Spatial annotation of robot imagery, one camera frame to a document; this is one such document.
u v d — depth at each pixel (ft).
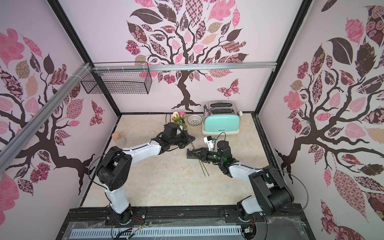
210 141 2.61
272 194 1.42
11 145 1.67
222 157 2.26
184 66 3.04
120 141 3.20
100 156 3.28
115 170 1.60
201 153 2.45
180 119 3.18
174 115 3.07
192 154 2.95
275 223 2.35
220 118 3.14
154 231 2.29
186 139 2.62
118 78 5.33
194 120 3.73
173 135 2.42
